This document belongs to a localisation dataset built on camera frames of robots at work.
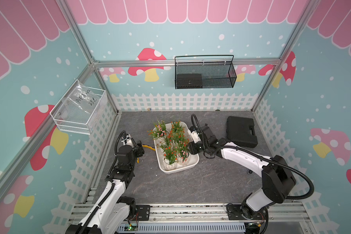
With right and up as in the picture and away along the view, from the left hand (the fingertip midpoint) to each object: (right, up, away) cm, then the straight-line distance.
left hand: (136, 144), depth 83 cm
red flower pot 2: (+20, -8, -2) cm, 21 cm away
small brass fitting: (-1, +25, +41) cm, 48 cm away
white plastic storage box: (+20, 0, +9) cm, 22 cm away
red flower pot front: (+24, +9, +8) cm, 26 cm away
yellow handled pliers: (+8, -4, +10) cm, 14 cm away
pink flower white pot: (+12, +7, +6) cm, 16 cm away
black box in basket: (+31, +38, +5) cm, 49 cm away
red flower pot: (+18, 0, +3) cm, 18 cm away
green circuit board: (+2, -40, -11) cm, 42 cm away
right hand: (+30, -1, +2) cm, 30 cm away
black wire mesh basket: (+41, +43, +9) cm, 60 cm away
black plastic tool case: (+69, +7, +20) cm, 72 cm away
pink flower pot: (+27, -5, -4) cm, 28 cm away
